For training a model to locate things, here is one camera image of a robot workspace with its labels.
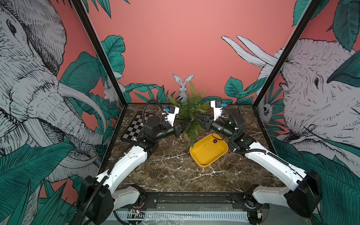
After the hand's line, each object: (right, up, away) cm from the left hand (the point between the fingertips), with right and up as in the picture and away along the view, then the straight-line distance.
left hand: (191, 122), depth 68 cm
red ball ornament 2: (+25, +21, +54) cm, 63 cm away
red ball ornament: (+18, -14, +28) cm, 36 cm away
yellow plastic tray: (+12, -21, +25) cm, 35 cm away
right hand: (+1, +4, -2) cm, 4 cm away
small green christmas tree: (+2, +10, +6) cm, 12 cm away
